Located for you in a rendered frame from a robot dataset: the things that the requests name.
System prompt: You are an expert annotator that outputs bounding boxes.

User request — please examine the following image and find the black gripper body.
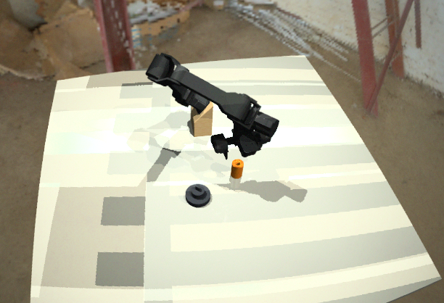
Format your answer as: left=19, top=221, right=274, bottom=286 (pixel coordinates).
left=210, top=121, right=271, bottom=154

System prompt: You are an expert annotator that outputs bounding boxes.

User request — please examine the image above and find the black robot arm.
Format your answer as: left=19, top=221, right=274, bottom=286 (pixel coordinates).
left=146, top=53, right=279, bottom=157

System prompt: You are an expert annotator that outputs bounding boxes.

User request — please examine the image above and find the orange cylinder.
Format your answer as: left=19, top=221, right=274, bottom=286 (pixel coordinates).
left=231, top=159, right=244, bottom=179

